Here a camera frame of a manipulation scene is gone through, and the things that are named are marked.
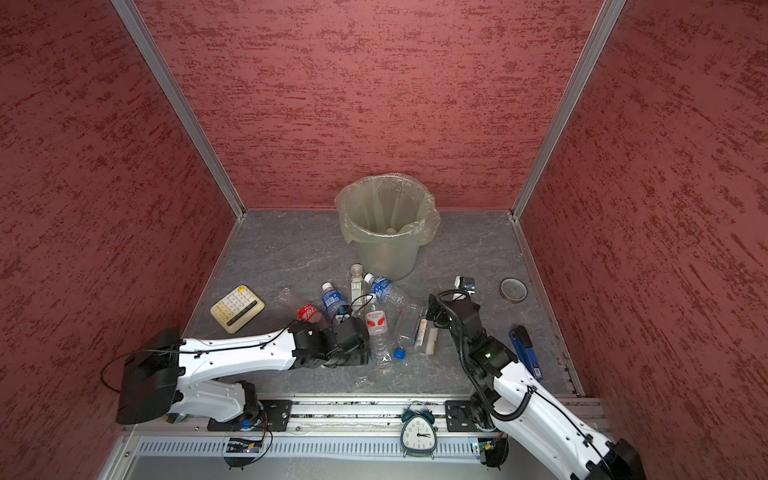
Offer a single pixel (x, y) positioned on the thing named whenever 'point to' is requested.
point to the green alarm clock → (418, 432)
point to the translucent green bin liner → (395, 206)
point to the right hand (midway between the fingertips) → (440, 304)
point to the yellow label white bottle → (421, 332)
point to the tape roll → (513, 290)
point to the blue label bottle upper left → (332, 298)
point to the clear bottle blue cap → (408, 315)
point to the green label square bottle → (356, 289)
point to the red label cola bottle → (311, 314)
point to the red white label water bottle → (382, 356)
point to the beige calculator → (237, 308)
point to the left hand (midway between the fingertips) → (358, 359)
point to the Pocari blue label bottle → (385, 289)
